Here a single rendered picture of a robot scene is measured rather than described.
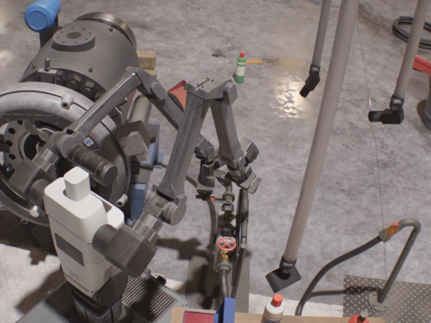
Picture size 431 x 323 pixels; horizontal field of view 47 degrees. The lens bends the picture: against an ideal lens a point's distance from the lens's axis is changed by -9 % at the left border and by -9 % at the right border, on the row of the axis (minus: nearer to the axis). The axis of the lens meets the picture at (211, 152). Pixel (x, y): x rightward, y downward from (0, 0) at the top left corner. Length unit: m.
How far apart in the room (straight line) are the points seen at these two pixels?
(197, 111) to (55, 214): 0.54
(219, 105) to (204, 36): 3.09
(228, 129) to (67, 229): 0.58
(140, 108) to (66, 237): 0.77
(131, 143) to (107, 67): 0.53
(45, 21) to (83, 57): 0.35
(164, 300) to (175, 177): 0.82
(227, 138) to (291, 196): 1.46
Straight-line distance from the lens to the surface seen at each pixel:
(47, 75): 2.15
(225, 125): 1.64
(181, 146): 1.50
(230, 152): 1.76
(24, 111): 2.12
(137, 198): 2.74
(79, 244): 1.66
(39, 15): 2.72
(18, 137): 2.39
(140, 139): 2.10
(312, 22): 5.22
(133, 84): 1.90
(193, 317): 1.93
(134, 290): 2.26
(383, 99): 4.22
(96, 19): 3.01
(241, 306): 2.55
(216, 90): 1.47
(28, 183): 1.74
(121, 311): 2.13
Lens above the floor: 2.08
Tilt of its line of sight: 39 degrees down
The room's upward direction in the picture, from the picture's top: 6 degrees clockwise
